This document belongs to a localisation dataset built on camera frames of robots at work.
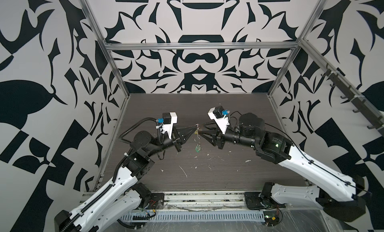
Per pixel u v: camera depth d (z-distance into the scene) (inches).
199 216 25.5
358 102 22.7
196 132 22.3
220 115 18.7
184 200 29.9
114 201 18.2
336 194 15.7
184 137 22.4
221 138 20.0
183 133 20.9
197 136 22.4
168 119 19.8
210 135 20.4
